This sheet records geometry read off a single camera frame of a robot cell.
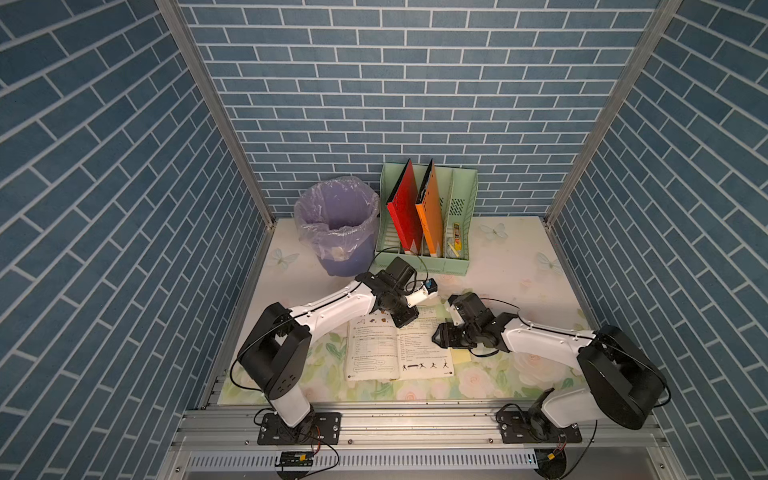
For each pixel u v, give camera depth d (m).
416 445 0.72
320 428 0.73
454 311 0.74
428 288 0.75
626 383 0.43
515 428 0.73
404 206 0.87
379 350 0.83
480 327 0.69
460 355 0.77
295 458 0.72
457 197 1.09
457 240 1.14
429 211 0.85
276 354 0.44
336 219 1.04
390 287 0.65
